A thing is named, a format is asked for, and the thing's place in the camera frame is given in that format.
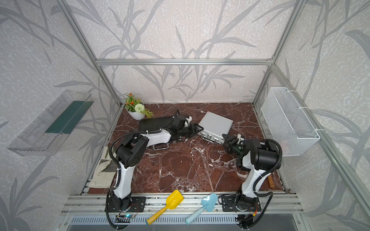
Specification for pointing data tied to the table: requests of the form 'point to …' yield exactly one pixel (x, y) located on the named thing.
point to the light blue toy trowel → (209, 202)
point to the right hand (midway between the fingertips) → (221, 137)
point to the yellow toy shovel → (173, 200)
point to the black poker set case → (145, 125)
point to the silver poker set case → (214, 126)
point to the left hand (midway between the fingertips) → (202, 131)
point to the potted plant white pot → (136, 115)
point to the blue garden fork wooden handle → (271, 185)
